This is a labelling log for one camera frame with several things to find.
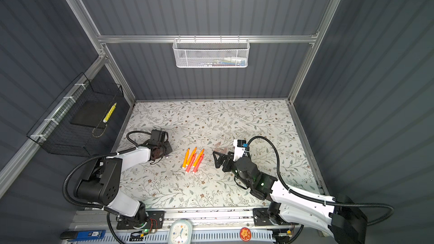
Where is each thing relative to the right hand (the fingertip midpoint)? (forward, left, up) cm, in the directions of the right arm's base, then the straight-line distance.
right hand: (222, 153), depth 75 cm
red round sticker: (-28, -10, -17) cm, 34 cm away
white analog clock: (-28, +17, -14) cm, 36 cm away
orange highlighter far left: (+6, +20, -18) cm, 27 cm away
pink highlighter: (+3, +17, -17) cm, 24 cm away
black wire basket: (0, +64, +17) cm, 66 cm away
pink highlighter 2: (+3, +13, -17) cm, 22 cm away
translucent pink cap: (+11, -1, -19) cm, 22 cm away
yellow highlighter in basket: (+15, +52, +11) cm, 55 cm away
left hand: (+11, +30, -16) cm, 36 cm away
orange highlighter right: (+5, +13, -16) cm, 22 cm away
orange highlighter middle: (+8, +17, -17) cm, 25 cm away
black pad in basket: (+16, +61, +10) cm, 64 cm away
